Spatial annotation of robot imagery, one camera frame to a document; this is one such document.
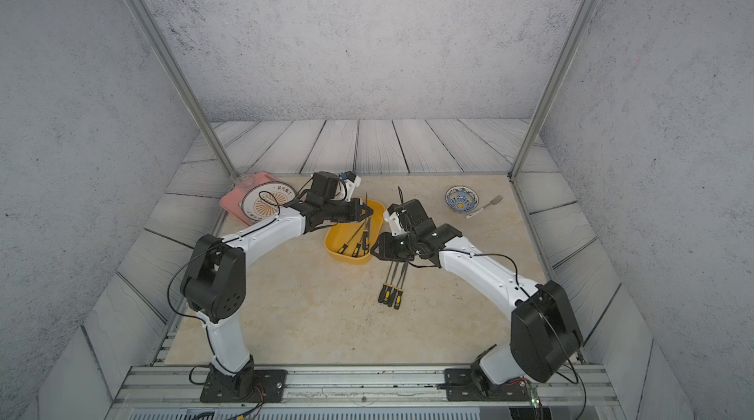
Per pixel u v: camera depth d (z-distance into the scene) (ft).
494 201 3.69
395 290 2.93
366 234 2.86
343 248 3.22
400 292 2.93
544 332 1.37
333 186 2.47
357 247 3.23
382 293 2.91
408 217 2.10
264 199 3.64
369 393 2.38
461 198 3.65
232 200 3.65
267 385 2.39
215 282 1.62
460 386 2.30
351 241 3.32
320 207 2.38
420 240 2.03
